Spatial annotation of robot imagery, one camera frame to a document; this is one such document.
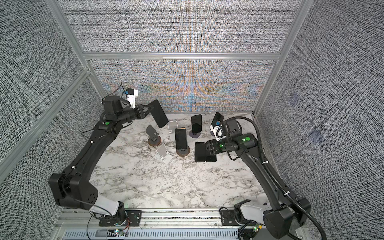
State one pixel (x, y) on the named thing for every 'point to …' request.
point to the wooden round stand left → (155, 139)
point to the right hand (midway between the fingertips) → (213, 144)
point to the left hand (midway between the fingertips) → (153, 107)
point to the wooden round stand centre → (183, 152)
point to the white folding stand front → (162, 153)
